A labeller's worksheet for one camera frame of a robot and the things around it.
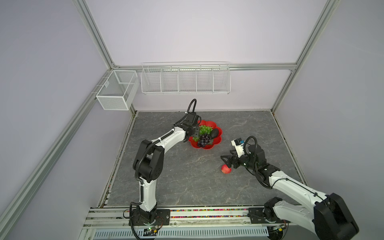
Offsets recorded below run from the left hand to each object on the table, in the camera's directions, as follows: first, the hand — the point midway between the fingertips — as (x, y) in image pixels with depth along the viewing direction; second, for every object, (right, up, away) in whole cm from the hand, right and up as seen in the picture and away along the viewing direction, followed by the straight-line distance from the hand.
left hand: (195, 131), depth 95 cm
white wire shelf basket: (-6, +35, +4) cm, 36 cm away
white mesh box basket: (-53, +28, +7) cm, 60 cm away
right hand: (+18, -13, -13) cm, 25 cm away
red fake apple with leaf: (+17, -22, -11) cm, 30 cm away
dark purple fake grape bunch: (+6, -5, -2) cm, 8 cm away
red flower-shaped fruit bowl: (+14, -7, +6) cm, 17 cm away
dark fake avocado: (+13, -2, +7) cm, 14 cm away
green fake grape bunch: (+5, 0, +7) cm, 9 cm away
